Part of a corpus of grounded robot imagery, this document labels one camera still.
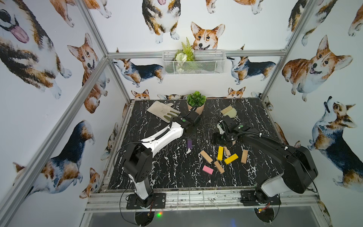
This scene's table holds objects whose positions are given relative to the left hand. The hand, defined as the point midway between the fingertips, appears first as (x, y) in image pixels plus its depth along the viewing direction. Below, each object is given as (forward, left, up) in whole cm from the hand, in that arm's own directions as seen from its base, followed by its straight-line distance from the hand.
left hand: (193, 134), depth 86 cm
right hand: (-5, -12, 0) cm, 13 cm away
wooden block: (-10, -8, -11) cm, 17 cm away
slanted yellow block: (-12, -23, -11) cm, 28 cm away
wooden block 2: (-7, -21, -10) cm, 25 cm away
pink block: (-18, -8, -11) cm, 23 cm away
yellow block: (-8, -17, -11) cm, 22 cm away
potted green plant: (+26, -3, +3) cm, 27 cm away
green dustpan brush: (+27, -30, -12) cm, 42 cm away
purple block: (-1, +2, -11) cm, 12 cm away
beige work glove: (+29, +23, -13) cm, 39 cm away
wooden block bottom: (-17, -15, -10) cm, 25 cm away
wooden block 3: (-10, -32, -11) cm, 36 cm away
